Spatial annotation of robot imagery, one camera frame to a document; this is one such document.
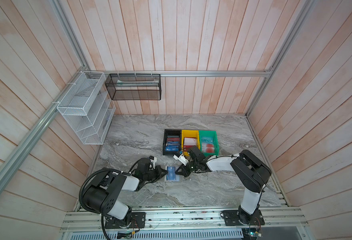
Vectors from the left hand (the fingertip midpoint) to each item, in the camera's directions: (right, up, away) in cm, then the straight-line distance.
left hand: (168, 174), depth 88 cm
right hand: (+5, +1, +2) cm, 6 cm away
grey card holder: (+2, -1, 0) cm, 3 cm away
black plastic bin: (+2, +19, +14) cm, 23 cm away
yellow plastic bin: (+15, +24, +13) cm, 31 cm away
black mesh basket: (-25, +58, +17) cm, 65 cm away
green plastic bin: (+28, +18, +13) cm, 35 cm away
